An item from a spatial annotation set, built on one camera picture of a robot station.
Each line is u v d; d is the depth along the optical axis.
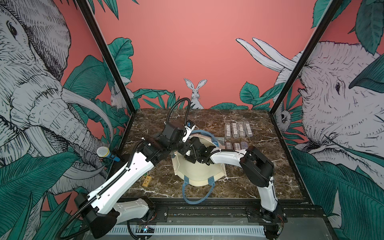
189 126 0.60
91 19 0.73
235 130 1.07
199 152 0.72
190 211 0.76
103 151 0.70
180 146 0.61
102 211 0.37
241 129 1.07
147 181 0.84
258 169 0.51
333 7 0.69
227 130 1.07
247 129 1.08
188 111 1.23
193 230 0.70
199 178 0.80
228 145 0.99
